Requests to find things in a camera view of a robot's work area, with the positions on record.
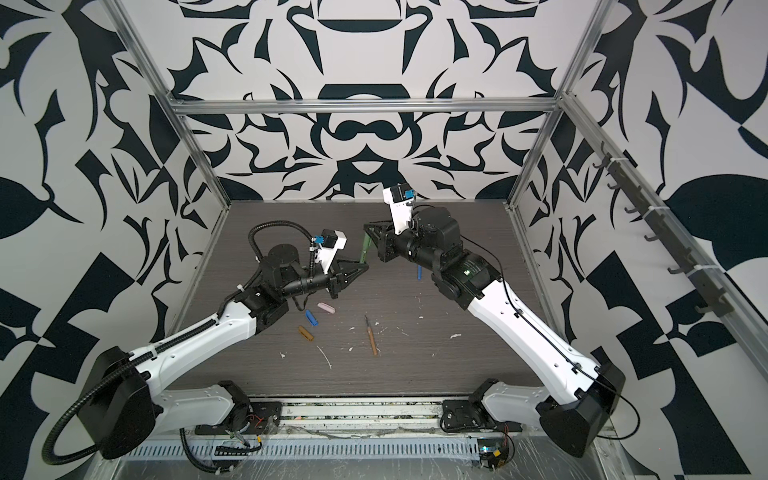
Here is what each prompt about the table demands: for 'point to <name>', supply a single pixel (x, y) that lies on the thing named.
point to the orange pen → (371, 336)
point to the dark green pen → (366, 245)
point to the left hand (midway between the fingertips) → (368, 259)
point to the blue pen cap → (311, 318)
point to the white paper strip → (330, 366)
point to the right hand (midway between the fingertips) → (367, 224)
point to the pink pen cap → (326, 307)
